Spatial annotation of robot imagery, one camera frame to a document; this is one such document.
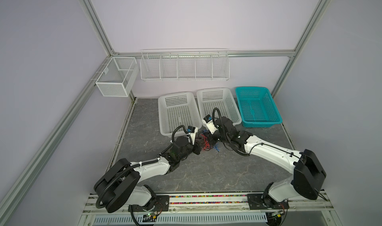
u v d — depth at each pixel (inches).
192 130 28.5
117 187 16.6
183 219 61.9
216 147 31.1
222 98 47.0
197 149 29.0
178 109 44.2
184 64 38.8
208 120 27.8
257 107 45.4
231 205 29.1
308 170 16.7
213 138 28.4
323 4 28.6
